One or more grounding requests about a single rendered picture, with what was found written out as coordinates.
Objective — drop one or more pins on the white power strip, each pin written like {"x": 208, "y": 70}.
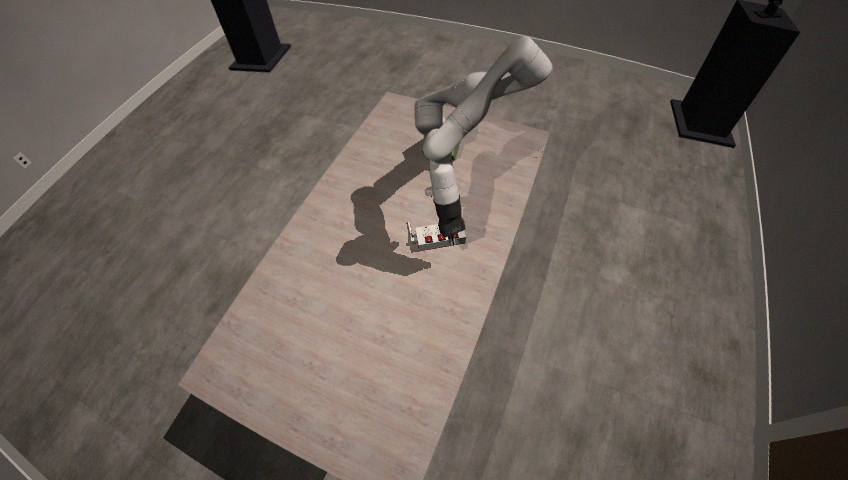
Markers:
{"x": 429, "y": 237}

